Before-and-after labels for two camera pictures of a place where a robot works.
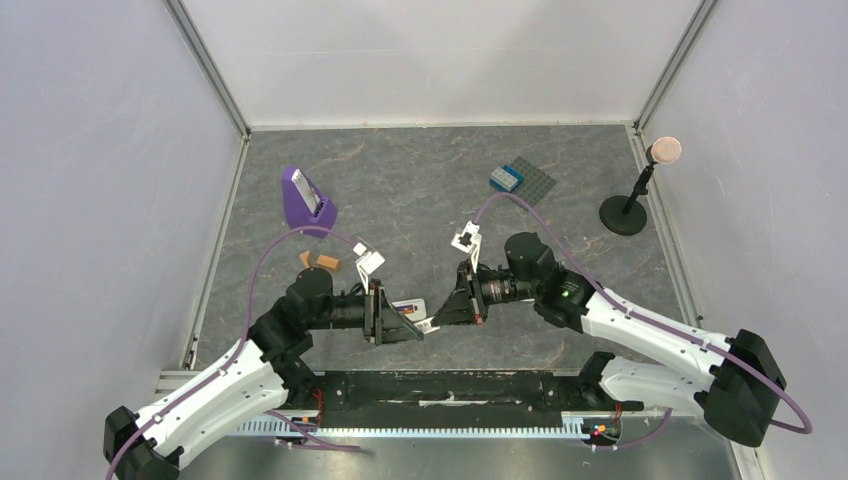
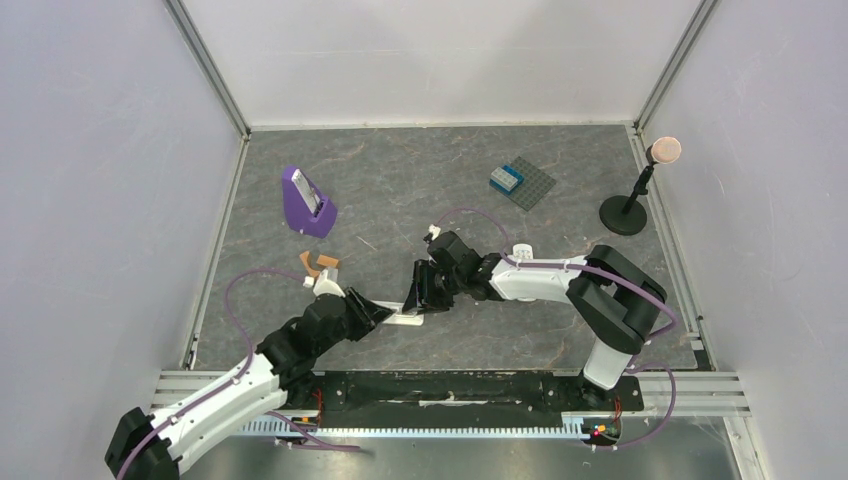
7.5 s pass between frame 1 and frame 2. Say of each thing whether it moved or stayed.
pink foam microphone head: stayed
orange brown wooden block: stayed
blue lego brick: stayed
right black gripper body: moved
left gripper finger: moved
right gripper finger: moved
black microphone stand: stayed
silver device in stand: stayed
